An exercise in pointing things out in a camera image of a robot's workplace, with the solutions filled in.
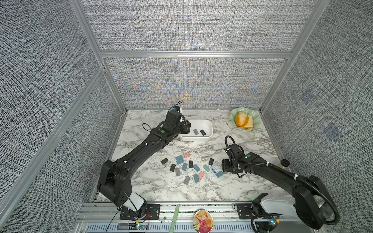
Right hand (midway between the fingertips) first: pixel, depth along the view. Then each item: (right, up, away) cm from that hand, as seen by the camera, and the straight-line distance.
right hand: (225, 163), depth 86 cm
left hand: (-20, +24, -5) cm, 32 cm away
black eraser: (-37, 0, +6) cm, 38 cm away
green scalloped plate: (+26, +33, +28) cm, 50 cm away
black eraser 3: (-20, -1, +4) cm, 21 cm away
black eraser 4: (-8, 0, +4) cm, 9 cm away
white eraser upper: (-18, +4, +9) cm, 21 cm away
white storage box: (-12, +19, +20) cm, 31 cm away
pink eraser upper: (-23, +3, +9) cm, 24 cm away
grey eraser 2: (-28, -6, +2) cm, 29 cm away
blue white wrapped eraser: (-6, -5, +2) cm, 8 cm away
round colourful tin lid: (-15, -22, -17) cm, 32 cm away
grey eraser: (-16, +18, +20) cm, 32 cm away
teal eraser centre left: (-24, -2, +3) cm, 24 cm away
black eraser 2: (-32, -3, +3) cm, 32 cm away
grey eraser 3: (-23, -9, -2) cm, 24 cm away
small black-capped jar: (+31, +2, -6) cm, 32 cm away
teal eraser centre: (-17, -3, +2) cm, 17 cm away
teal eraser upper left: (-28, +1, +7) cm, 28 cm away
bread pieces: (+17, +26, +18) cm, 36 cm away
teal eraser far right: (-3, -6, 0) cm, 7 cm away
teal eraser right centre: (-11, -3, +2) cm, 12 cm away
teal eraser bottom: (-17, -8, -2) cm, 19 cm away
